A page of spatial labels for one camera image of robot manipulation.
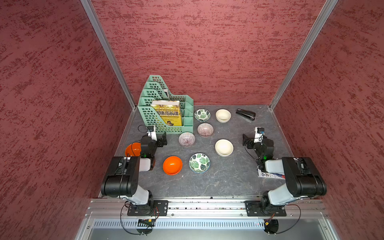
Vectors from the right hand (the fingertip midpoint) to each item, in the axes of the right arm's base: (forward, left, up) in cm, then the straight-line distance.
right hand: (249, 135), depth 94 cm
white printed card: (-22, -3, -7) cm, 24 cm away
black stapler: (+24, -5, -6) cm, 25 cm away
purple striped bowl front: (+1, +41, -5) cm, 41 cm away
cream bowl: (+22, +13, -6) cm, 27 cm away
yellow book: (+9, +50, +15) cm, 53 cm away
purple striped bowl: (+9, +28, -5) cm, 30 cm away
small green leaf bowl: (+24, +30, -6) cm, 38 cm away
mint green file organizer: (+31, +62, +15) cm, 71 cm away
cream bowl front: (-5, +16, -6) cm, 18 cm away
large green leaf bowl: (-15, +33, -6) cm, 37 cm away
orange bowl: (-17, +49, -4) cm, 52 cm away
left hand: (+1, +59, +2) cm, 59 cm away
